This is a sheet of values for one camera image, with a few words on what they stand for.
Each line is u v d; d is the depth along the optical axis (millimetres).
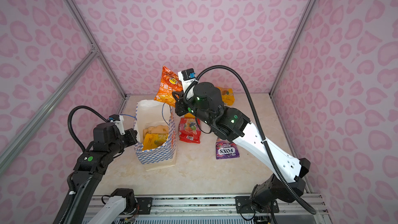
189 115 1044
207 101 379
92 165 464
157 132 920
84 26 823
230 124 399
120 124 641
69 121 476
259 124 415
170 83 542
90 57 873
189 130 951
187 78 452
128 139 631
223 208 733
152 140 881
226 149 901
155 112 881
